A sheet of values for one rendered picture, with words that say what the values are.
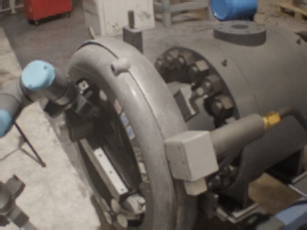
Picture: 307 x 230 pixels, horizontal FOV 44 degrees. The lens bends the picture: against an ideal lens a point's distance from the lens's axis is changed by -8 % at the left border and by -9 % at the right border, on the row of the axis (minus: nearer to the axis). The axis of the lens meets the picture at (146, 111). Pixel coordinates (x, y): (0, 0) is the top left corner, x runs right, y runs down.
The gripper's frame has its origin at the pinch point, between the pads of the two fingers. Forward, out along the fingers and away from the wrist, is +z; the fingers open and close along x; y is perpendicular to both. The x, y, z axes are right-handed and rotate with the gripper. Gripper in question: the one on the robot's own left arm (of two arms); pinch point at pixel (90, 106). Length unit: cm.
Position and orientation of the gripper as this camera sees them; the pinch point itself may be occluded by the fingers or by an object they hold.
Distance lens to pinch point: 142.7
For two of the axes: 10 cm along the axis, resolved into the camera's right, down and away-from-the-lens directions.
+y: 6.7, -7.4, -0.5
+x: -6.5, -6.1, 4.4
